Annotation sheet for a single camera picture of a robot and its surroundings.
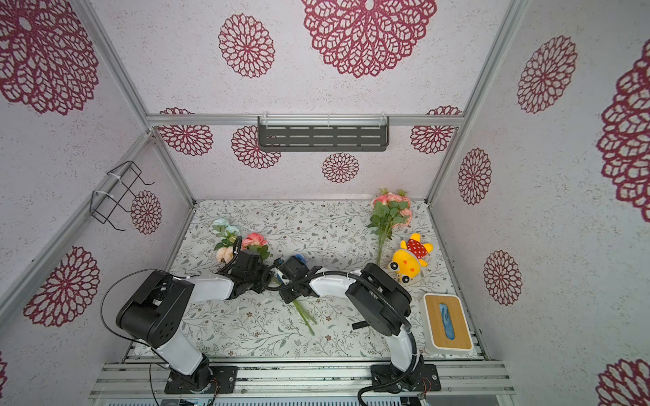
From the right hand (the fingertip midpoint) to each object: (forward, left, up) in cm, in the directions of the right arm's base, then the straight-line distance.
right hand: (282, 288), depth 92 cm
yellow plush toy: (+11, -47, +4) cm, 48 cm away
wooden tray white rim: (-16, -50, +3) cm, 52 cm away
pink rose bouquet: (+34, -43, +4) cm, 55 cm away
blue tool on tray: (-10, -56, +1) cm, 57 cm away
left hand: (+7, +3, 0) cm, 8 cm away
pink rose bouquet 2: (+19, +13, +2) cm, 23 cm away
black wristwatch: (-11, -28, -2) cm, 30 cm away
